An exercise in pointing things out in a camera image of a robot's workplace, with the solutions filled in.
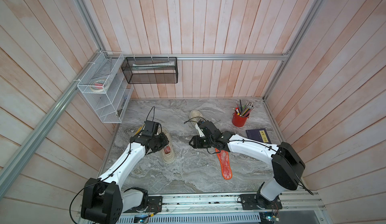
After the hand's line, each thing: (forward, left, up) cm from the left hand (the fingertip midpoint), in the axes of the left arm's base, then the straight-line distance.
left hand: (168, 143), depth 84 cm
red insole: (-4, -33, -9) cm, 35 cm away
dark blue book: (+11, -59, -9) cm, 61 cm away
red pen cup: (+21, -46, -6) cm, 51 cm away
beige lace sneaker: (-5, 0, -3) cm, 6 cm away
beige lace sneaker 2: (+24, -17, -7) cm, 30 cm away
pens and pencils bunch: (+23, -48, +2) cm, 53 cm away
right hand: (0, -13, 0) cm, 13 cm away
